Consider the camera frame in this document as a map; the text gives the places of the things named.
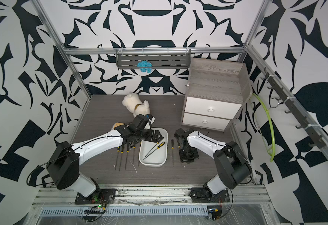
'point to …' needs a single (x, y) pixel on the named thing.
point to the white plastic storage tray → (154, 154)
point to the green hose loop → (272, 127)
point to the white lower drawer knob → (205, 122)
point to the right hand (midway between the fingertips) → (187, 160)
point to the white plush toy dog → (133, 104)
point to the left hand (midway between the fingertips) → (156, 132)
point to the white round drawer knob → (211, 110)
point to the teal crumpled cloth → (145, 63)
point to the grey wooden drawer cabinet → (216, 91)
